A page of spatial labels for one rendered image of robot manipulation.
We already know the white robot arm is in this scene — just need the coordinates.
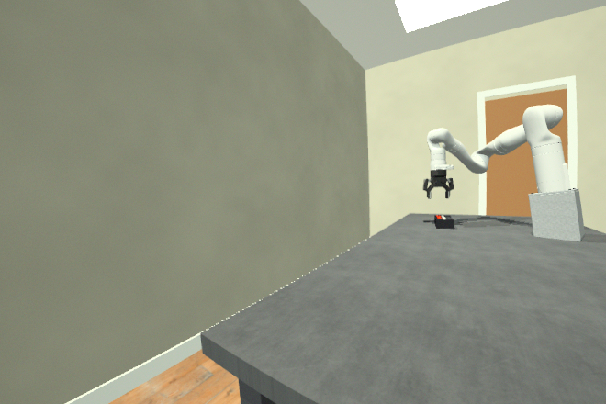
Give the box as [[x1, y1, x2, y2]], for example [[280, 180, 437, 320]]
[[427, 105, 571, 193]]

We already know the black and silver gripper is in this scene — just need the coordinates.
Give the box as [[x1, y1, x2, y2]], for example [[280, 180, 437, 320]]
[[423, 170, 454, 199]]

